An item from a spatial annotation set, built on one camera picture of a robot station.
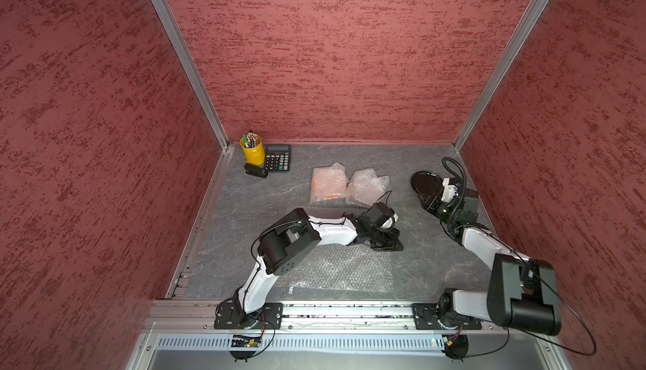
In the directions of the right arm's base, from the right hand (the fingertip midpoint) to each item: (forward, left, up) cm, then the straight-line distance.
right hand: (419, 198), depth 91 cm
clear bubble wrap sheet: (-21, +31, -8) cm, 38 cm away
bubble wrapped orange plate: (+12, +34, -6) cm, 36 cm away
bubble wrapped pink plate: (+9, +18, -6) cm, 21 cm away
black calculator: (+28, +57, -6) cm, 64 cm away
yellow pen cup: (+26, +66, +2) cm, 71 cm away
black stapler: (+21, +66, -6) cm, 69 cm away
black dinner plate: (+14, -9, -9) cm, 19 cm away
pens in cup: (+25, +65, +8) cm, 70 cm away
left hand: (-18, +9, -5) cm, 21 cm away
